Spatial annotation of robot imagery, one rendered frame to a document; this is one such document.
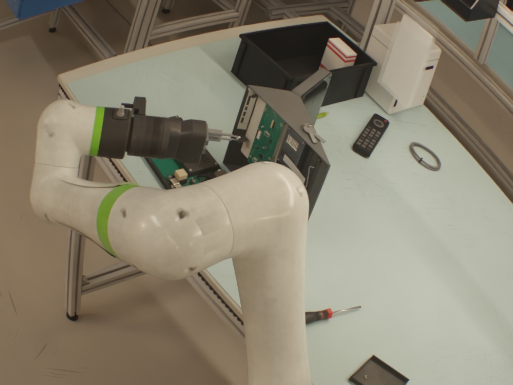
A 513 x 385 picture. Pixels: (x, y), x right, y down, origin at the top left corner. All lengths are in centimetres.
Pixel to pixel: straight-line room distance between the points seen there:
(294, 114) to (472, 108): 288
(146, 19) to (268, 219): 225
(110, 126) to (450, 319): 81
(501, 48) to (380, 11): 101
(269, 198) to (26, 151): 215
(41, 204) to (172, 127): 29
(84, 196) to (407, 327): 71
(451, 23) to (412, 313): 163
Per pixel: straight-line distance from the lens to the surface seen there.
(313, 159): 166
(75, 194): 139
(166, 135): 154
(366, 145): 201
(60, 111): 152
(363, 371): 156
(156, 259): 115
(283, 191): 124
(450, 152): 218
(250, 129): 178
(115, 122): 153
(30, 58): 382
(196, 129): 156
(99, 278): 263
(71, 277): 253
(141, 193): 121
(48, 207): 149
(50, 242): 295
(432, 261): 184
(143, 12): 336
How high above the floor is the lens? 219
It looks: 41 degrees down
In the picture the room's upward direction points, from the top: 19 degrees clockwise
